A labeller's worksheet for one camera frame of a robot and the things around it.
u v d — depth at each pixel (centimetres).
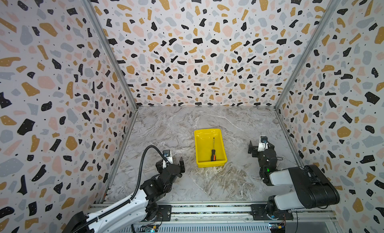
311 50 89
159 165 73
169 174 59
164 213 73
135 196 53
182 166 75
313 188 45
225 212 76
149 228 70
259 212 73
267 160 69
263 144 78
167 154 70
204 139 103
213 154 92
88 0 70
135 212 58
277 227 72
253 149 82
